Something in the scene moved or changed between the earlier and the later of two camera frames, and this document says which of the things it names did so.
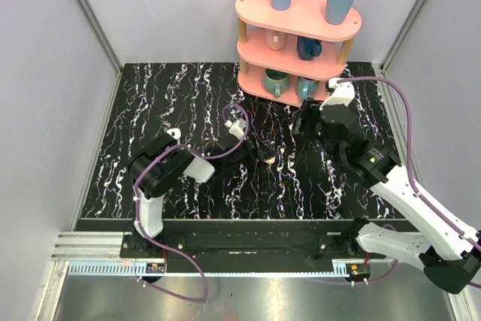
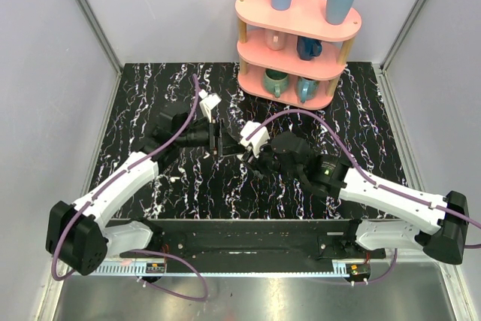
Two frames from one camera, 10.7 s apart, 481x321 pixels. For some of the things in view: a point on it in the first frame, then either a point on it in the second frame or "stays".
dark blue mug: [308, 48] stays
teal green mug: [276, 82] stays
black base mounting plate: [246, 245] stays
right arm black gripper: [310, 110] → [259, 162]
